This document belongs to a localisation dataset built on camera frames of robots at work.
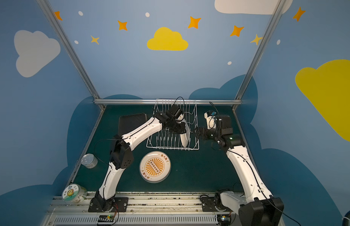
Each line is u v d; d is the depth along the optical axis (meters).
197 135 0.69
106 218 0.73
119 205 0.74
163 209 0.73
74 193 0.70
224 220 0.73
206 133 0.68
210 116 0.67
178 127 0.79
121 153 0.52
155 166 0.86
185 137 0.89
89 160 0.84
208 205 0.75
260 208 0.37
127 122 1.06
